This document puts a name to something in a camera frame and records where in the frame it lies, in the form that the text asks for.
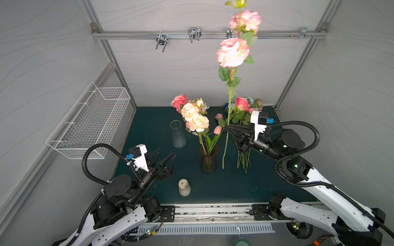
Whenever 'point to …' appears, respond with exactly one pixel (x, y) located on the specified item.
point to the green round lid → (241, 242)
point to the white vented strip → (212, 228)
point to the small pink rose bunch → (244, 159)
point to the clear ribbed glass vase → (178, 134)
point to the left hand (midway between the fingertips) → (171, 150)
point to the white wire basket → (93, 119)
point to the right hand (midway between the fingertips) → (231, 120)
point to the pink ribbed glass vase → (209, 162)
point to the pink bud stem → (217, 131)
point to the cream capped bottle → (184, 188)
